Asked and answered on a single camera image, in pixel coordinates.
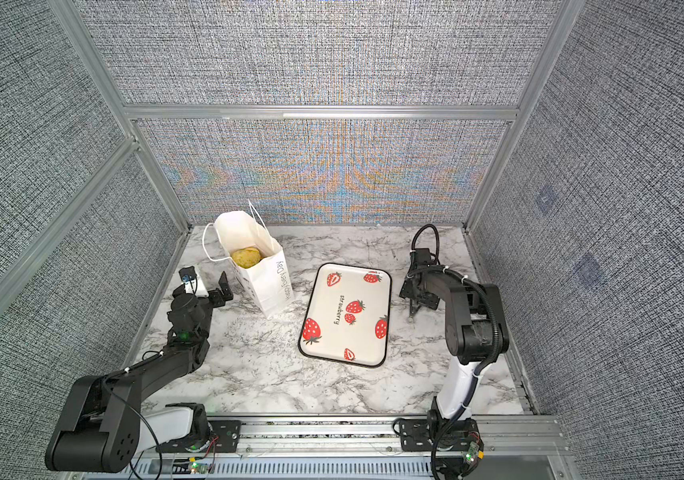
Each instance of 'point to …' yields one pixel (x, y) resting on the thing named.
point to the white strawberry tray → (347, 315)
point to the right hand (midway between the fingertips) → (418, 295)
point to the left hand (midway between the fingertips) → (208, 276)
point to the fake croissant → (246, 257)
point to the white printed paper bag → (233, 230)
